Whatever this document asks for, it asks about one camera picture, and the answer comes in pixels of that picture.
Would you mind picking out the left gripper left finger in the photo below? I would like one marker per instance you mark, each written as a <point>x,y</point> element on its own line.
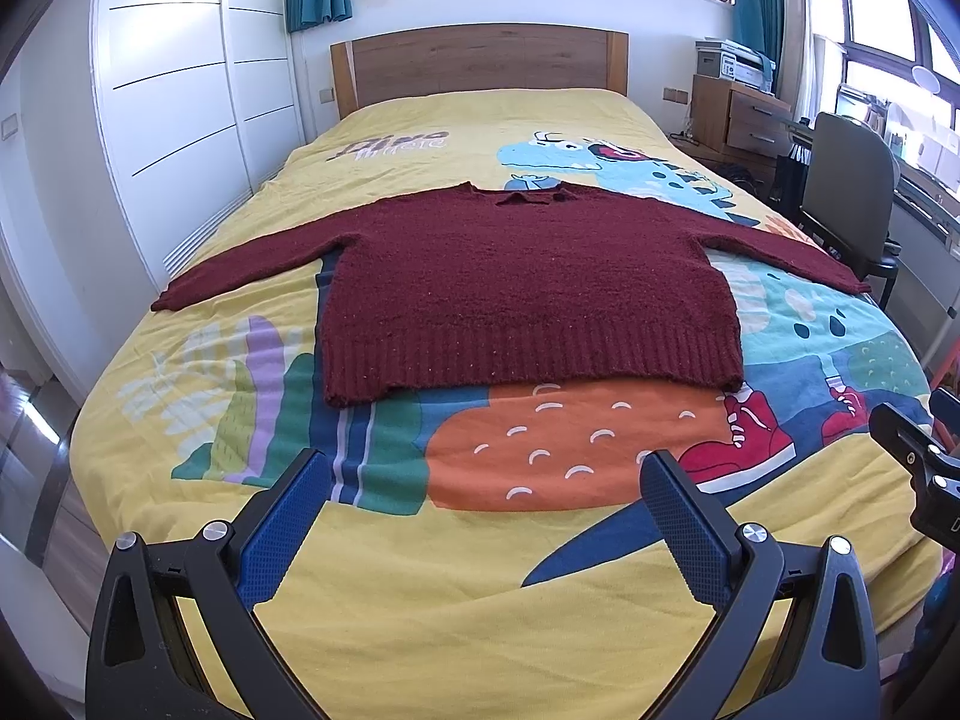
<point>141,660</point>

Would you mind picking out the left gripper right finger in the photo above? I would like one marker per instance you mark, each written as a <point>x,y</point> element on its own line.
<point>825,663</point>

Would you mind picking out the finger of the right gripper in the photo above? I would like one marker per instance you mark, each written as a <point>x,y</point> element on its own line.
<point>934,475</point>

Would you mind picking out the dark red knitted sweater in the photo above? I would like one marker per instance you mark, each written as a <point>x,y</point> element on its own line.
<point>460,286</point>

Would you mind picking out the grey office chair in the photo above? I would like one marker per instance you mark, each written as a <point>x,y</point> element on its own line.
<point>848,198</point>

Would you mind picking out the yellow dinosaur print bedspread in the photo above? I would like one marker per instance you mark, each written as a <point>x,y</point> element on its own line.
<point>485,551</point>

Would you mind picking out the wooden drawer cabinet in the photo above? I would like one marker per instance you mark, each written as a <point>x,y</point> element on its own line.
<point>729,115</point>

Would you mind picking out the grey printer on cabinet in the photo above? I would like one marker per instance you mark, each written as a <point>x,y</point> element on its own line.
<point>731,61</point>

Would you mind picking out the white built-in wardrobe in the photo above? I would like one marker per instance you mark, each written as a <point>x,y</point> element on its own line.
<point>197,109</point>

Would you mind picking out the wooden bed headboard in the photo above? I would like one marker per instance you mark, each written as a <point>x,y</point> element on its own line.
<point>463,58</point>

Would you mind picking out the white wall switch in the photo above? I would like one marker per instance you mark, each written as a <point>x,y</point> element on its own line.
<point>9,127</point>

